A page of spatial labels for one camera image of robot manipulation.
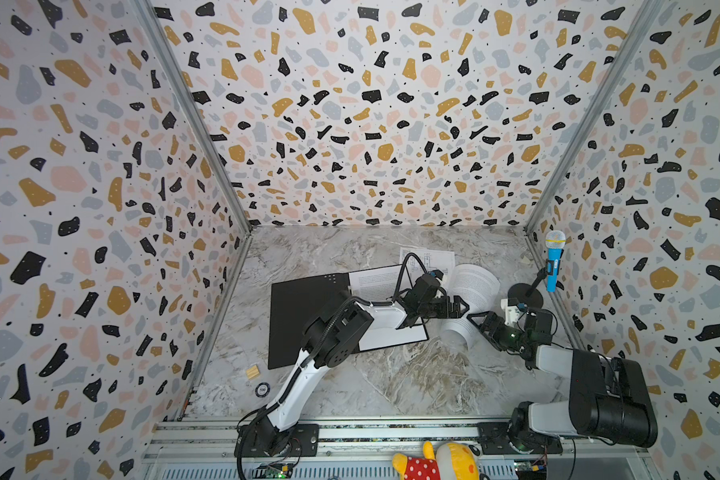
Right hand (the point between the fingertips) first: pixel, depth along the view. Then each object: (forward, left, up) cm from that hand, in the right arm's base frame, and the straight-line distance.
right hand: (473, 318), depth 90 cm
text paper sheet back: (+11, -4, -1) cm, 12 cm away
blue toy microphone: (+14, -21, +19) cm, 32 cm away
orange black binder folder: (+8, +58, -8) cm, 59 cm away
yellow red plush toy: (-36, +12, +3) cm, 38 cm away
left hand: (+3, +2, +1) cm, 4 cm away
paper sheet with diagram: (+28, +6, -7) cm, 30 cm away
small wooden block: (-16, +64, -4) cm, 66 cm away
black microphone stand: (+12, -21, -5) cm, 25 cm away
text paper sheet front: (+15, +29, -5) cm, 33 cm away
